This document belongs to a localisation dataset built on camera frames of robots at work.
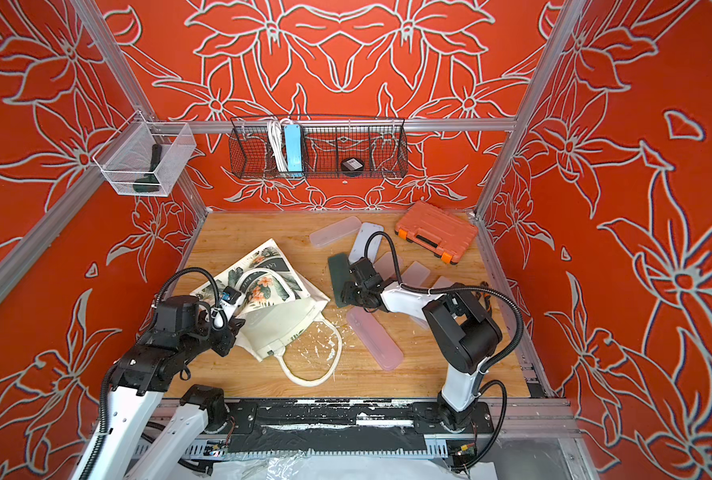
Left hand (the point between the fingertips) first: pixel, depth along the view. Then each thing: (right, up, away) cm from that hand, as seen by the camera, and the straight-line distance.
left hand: (239, 317), depth 74 cm
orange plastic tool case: (+59, +23, +33) cm, 72 cm away
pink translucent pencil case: (+36, -9, +12) cm, 39 cm away
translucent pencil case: (+23, +23, +39) cm, 51 cm away
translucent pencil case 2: (+58, +5, +24) cm, 63 cm away
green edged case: (+24, +8, +23) cm, 34 cm away
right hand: (+27, +3, +20) cm, 33 cm away
